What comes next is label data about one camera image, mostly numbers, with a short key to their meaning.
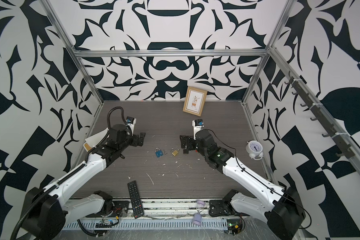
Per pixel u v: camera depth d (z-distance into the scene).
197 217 0.70
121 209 0.73
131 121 0.72
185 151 0.94
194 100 1.08
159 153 0.93
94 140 0.90
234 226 0.71
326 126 0.56
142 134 0.76
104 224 0.71
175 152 0.94
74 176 0.47
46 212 0.39
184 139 0.69
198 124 0.67
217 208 0.74
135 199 0.76
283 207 0.39
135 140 0.74
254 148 0.92
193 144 0.69
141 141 0.76
